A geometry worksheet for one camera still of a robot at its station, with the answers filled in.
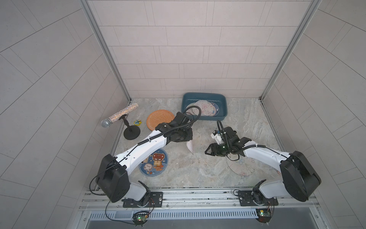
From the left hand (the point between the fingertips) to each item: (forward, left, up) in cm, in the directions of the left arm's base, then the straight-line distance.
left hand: (194, 135), depth 80 cm
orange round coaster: (+23, +26, -14) cm, 37 cm away
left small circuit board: (-37, +25, -12) cm, 46 cm away
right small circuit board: (-35, -34, -14) cm, 51 cm away
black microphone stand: (+9, +42, -14) cm, 45 cm away
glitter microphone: (+2, +46, +8) cm, 47 cm away
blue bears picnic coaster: (+30, -19, -12) cm, 37 cm away
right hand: (-6, -8, -9) cm, 14 cm away
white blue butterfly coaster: (-12, -28, -13) cm, 33 cm away
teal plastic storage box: (+36, -21, -7) cm, 42 cm away
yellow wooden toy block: (+17, +39, -12) cm, 44 cm away
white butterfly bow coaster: (+31, -11, -11) cm, 34 cm away
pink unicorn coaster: (-5, +2, 0) cm, 6 cm away
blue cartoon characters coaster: (-12, +23, -14) cm, 29 cm away
